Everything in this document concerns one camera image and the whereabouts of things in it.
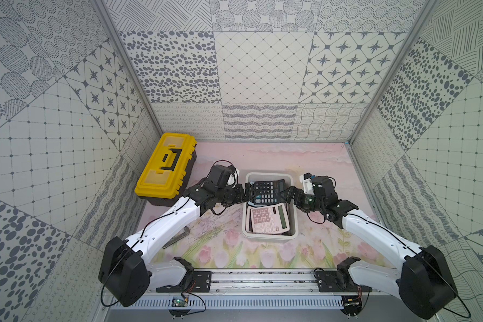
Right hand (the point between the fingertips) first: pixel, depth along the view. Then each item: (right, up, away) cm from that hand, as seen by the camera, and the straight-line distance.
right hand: (285, 199), depth 82 cm
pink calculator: (-8, -7, -2) cm, 11 cm away
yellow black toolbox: (-51, +11, +4) cm, 52 cm away
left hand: (-14, +4, -6) cm, 16 cm away
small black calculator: (-7, +3, +6) cm, 9 cm away
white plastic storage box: (+2, -4, -3) cm, 5 cm away
